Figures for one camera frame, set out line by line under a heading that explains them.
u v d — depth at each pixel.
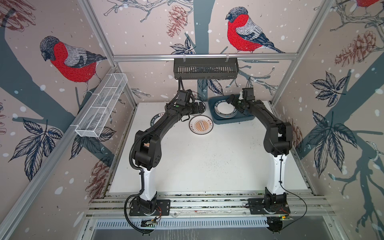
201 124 1.07
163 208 0.73
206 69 1.05
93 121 0.71
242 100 0.88
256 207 0.73
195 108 0.83
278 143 0.59
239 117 1.07
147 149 0.52
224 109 1.12
